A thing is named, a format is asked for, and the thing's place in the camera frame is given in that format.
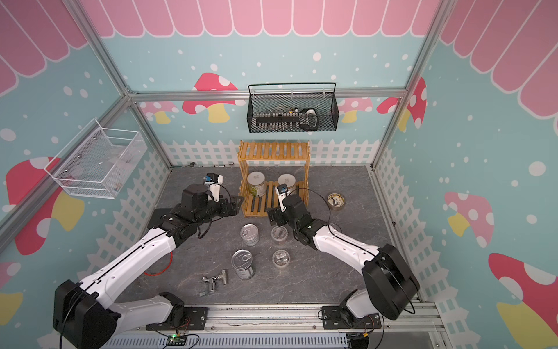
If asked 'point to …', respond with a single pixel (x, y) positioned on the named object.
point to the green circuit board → (174, 339)
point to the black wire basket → (296, 112)
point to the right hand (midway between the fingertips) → (278, 204)
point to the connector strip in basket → (276, 121)
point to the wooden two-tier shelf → (278, 150)
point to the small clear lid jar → (281, 258)
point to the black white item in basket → (308, 120)
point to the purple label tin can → (250, 234)
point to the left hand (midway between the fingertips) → (233, 200)
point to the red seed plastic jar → (279, 235)
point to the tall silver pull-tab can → (243, 262)
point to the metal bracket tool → (222, 275)
